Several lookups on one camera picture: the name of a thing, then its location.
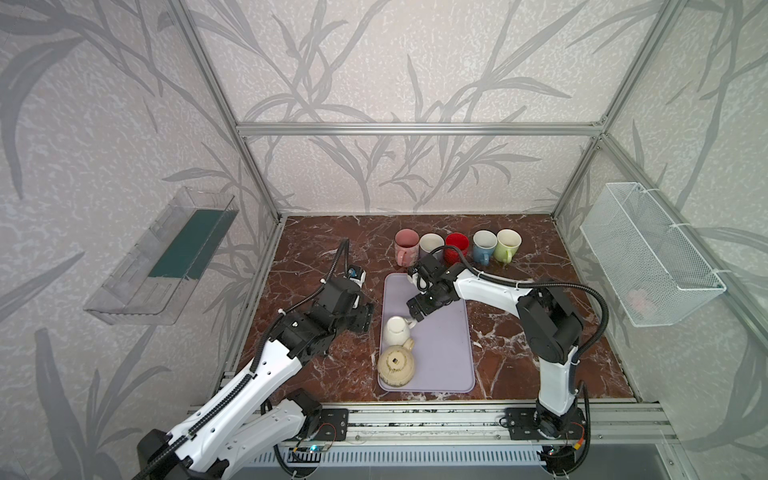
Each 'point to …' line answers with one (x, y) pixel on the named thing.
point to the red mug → (460, 241)
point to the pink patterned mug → (406, 244)
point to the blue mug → (484, 244)
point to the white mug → (397, 330)
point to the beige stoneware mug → (396, 364)
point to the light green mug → (508, 240)
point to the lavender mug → (431, 241)
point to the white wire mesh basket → (656, 274)
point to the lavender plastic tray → (442, 353)
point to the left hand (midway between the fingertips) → (366, 296)
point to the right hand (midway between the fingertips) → (422, 297)
